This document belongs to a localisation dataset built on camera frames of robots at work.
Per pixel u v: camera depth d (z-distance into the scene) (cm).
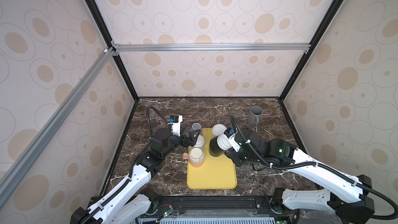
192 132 64
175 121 64
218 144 65
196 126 92
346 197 40
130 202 57
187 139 64
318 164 42
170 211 71
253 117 98
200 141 88
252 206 74
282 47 89
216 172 84
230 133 59
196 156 81
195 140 66
